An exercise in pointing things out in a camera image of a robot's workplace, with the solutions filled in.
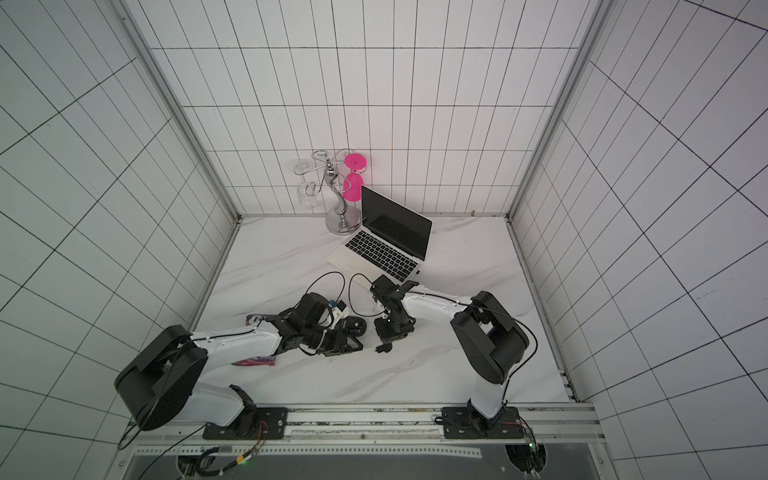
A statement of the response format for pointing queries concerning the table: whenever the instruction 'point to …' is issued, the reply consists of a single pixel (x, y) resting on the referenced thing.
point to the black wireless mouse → (356, 326)
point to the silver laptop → (393, 241)
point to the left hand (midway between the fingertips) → (350, 353)
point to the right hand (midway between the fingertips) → (378, 342)
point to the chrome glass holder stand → (342, 218)
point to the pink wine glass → (353, 182)
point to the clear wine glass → (307, 193)
